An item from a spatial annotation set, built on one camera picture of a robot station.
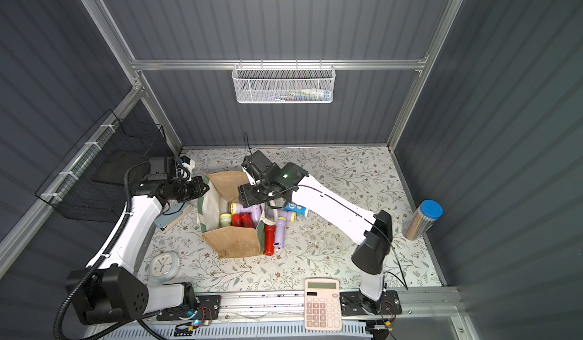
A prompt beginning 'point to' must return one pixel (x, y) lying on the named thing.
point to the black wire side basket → (90, 182)
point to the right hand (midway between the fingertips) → (248, 196)
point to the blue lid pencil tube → (422, 219)
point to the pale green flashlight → (225, 219)
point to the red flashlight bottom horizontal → (236, 220)
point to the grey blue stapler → (170, 212)
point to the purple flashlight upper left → (285, 215)
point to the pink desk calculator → (322, 304)
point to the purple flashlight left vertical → (279, 233)
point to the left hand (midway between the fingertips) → (208, 187)
